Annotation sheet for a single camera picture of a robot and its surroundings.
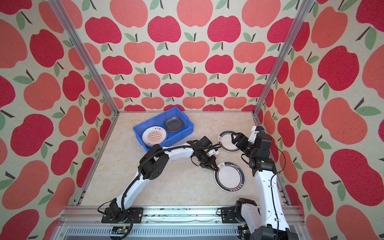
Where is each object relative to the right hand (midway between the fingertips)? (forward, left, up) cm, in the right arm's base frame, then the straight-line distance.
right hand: (240, 137), depth 78 cm
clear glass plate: (+23, +43, -21) cm, 53 cm away
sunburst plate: (+11, +54, -20) cm, 59 cm away
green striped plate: (+15, +4, -23) cm, 28 cm away
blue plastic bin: (+17, +48, -19) cm, 55 cm away
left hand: (-11, +8, -21) cm, 25 cm away
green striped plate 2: (-13, +2, -23) cm, 26 cm away
